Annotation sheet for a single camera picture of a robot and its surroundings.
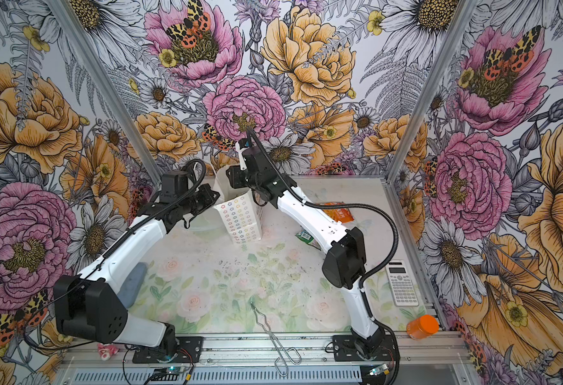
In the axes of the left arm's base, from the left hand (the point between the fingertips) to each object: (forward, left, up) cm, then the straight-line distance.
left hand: (220, 200), depth 84 cm
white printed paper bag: (-3, -6, 0) cm, 7 cm away
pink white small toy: (-41, +31, -19) cm, 55 cm away
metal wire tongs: (-42, -24, -23) cm, 54 cm away
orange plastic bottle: (-38, -61, -13) cm, 73 cm away
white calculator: (-23, -64, -22) cm, 71 cm away
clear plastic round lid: (+7, +12, -24) cm, 27 cm away
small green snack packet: (-5, -31, -17) cm, 36 cm away
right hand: (+4, -5, +7) cm, 9 cm away
